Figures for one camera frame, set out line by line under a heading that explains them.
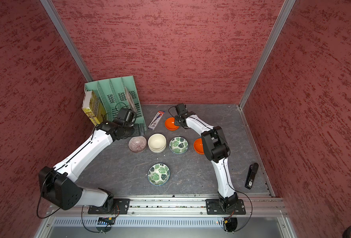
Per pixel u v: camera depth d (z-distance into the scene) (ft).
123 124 1.98
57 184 1.30
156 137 3.04
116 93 3.61
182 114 2.59
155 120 3.60
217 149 1.94
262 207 2.48
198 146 3.05
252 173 2.73
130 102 3.39
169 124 3.39
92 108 2.87
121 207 2.42
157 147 3.03
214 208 2.39
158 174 2.74
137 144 3.11
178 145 3.17
